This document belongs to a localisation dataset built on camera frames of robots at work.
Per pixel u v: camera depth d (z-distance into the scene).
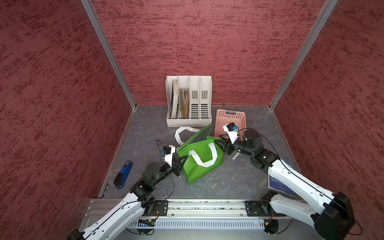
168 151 0.65
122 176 0.81
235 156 0.92
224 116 1.10
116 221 0.49
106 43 0.84
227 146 0.66
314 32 0.79
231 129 0.63
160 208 0.74
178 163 0.68
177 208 0.76
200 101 1.22
